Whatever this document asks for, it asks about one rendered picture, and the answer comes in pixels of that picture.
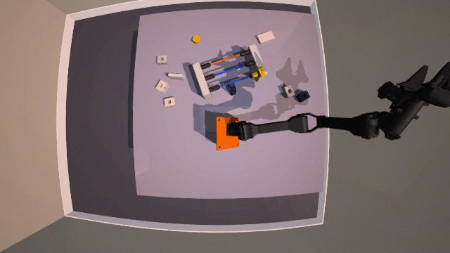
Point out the orange round disc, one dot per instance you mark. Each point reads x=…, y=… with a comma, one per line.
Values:
x=196, y=39

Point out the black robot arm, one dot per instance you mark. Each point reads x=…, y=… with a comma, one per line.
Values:
x=365, y=125

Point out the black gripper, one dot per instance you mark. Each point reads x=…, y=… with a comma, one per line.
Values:
x=436, y=92

